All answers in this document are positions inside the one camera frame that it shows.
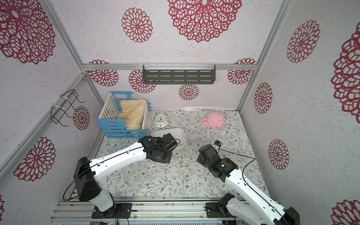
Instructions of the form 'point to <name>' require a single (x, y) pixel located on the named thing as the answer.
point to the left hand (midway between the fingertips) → (165, 159)
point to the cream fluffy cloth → (132, 113)
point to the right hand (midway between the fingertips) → (203, 158)
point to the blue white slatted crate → (113, 128)
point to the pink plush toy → (214, 119)
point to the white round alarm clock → (160, 120)
